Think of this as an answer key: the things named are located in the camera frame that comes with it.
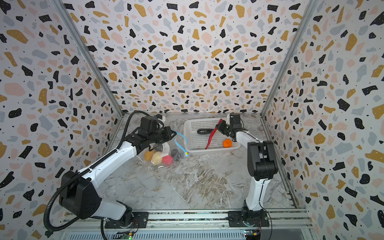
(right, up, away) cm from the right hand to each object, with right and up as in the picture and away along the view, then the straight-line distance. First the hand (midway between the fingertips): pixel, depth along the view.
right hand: (214, 121), depth 97 cm
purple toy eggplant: (-6, -6, +9) cm, 12 cm away
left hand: (-21, -5, -18) cm, 28 cm away
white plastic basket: (-11, -14, +6) cm, 19 cm away
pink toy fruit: (-29, -23, -8) cm, 38 cm away
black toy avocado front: (-23, -20, -12) cm, 32 cm away
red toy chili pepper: (-3, -12, 0) cm, 13 cm away
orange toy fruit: (+9, -14, +2) cm, 17 cm away
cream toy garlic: (-35, -22, -7) cm, 42 cm away
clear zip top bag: (-27, -19, -12) cm, 35 cm away
